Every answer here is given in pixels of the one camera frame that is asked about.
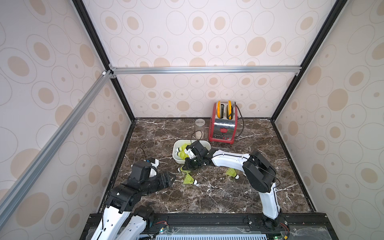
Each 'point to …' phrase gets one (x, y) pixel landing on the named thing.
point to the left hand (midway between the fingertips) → (174, 179)
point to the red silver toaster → (223, 122)
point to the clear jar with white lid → (199, 129)
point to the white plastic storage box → (206, 143)
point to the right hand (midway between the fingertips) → (180, 173)
